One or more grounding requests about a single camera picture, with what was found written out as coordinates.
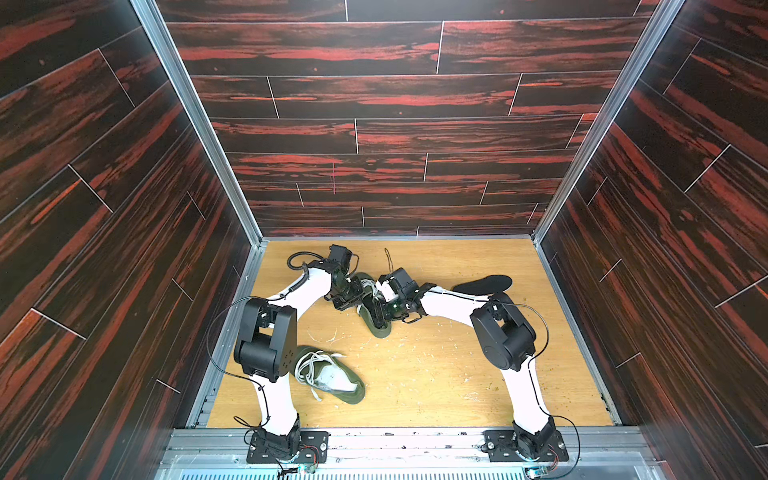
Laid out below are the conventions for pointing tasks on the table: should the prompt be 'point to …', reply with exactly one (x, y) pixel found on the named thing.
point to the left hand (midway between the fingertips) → (366, 298)
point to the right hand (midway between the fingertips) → (380, 312)
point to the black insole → (485, 286)
